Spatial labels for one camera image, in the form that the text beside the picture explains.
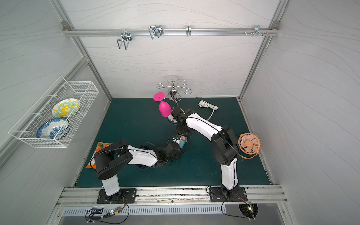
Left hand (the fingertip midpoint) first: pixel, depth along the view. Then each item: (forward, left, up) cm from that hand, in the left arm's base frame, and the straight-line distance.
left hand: (180, 148), depth 91 cm
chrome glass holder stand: (+28, +4, +30) cm, 41 cm away
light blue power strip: (+2, -1, +3) cm, 4 cm away
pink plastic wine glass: (+20, +11, +16) cm, 28 cm away
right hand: (+7, 0, +7) cm, 10 cm away
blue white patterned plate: (-7, +57, +33) cm, 66 cm away
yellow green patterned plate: (+5, +58, +33) cm, 67 cm away
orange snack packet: (0, +53, +1) cm, 53 cm away
